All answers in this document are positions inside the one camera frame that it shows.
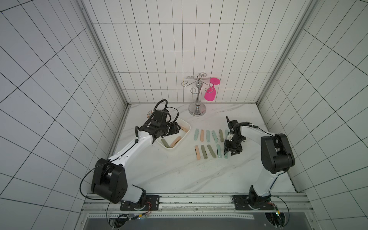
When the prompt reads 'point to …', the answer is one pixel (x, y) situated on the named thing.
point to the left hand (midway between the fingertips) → (175, 130)
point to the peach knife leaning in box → (184, 129)
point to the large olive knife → (165, 143)
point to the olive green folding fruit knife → (221, 135)
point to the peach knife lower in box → (176, 141)
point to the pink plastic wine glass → (210, 94)
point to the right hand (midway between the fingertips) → (227, 150)
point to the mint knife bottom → (226, 155)
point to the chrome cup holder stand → (197, 109)
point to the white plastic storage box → (171, 141)
